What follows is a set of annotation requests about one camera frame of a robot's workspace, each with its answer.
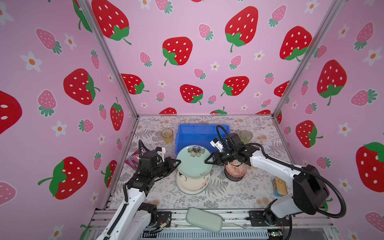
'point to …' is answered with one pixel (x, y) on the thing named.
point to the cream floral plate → (192, 186)
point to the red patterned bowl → (236, 169)
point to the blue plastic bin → (195, 134)
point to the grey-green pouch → (205, 219)
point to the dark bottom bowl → (233, 178)
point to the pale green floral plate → (193, 165)
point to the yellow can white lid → (267, 149)
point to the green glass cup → (245, 136)
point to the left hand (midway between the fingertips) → (181, 161)
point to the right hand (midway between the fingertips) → (205, 162)
